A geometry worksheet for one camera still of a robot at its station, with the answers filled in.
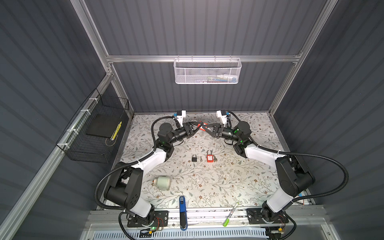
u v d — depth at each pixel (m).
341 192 0.44
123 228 0.68
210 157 0.94
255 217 0.74
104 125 0.74
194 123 0.73
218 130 0.70
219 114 0.74
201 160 0.94
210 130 0.74
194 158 0.94
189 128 0.69
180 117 0.73
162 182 0.77
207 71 1.17
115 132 0.74
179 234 0.77
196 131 0.71
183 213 0.72
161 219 0.72
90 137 0.72
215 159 0.94
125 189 0.44
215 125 0.72
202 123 0.74
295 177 0.47
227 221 0.73
